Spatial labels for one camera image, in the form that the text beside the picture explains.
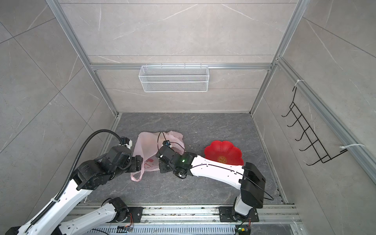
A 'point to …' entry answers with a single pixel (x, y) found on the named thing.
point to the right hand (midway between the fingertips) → (162, 163)
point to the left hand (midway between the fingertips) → (137, 156)
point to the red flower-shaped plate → (225, 152)
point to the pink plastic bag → (147, 144)
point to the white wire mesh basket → (178, 79)
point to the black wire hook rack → (314, 142)
